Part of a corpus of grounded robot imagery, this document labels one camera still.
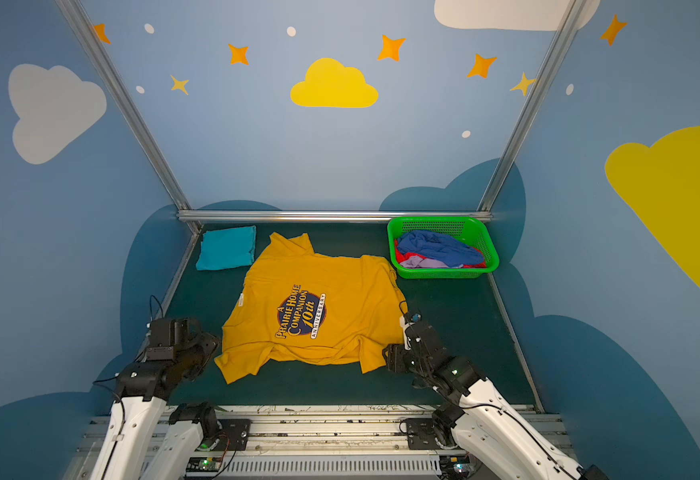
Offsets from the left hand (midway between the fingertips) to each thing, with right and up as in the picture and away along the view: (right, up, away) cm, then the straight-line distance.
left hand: (221, 340), depth 77 cm
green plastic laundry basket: (+81, +32, +35) cm, 94 cm away
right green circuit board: (+59, -29, -6) cm, 66 cm away
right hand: (+47, -3, +3) cm, 47 cm away
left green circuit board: (-1, -28, -7) cm, 29 cm away
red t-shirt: (+51, +22, +24) cm, 61 cm away
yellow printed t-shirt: (+21, +5, +21) cm, 30 cm away
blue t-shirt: (+65, +25, +26) cm, 74 cm away
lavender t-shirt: (+57, +20, +24) cm, 65 cm away
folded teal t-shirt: (-13, +25, +34) cm, 45 cm away
